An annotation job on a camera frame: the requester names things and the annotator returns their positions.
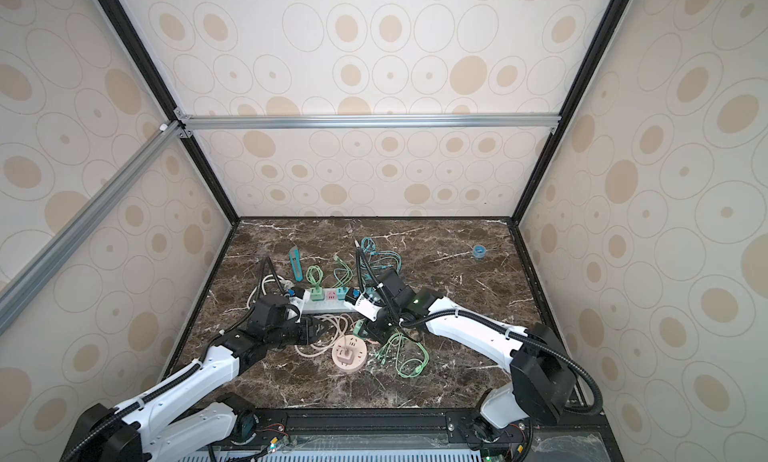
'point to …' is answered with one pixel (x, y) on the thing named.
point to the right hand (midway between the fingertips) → (365, 327)
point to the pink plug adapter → (344, 355)
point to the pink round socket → (359, 349)
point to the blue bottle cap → (479, 251)
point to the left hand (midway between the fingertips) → (332, 325)
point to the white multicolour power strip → (329, 305)
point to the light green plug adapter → (316, 293)
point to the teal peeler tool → (296, 261)
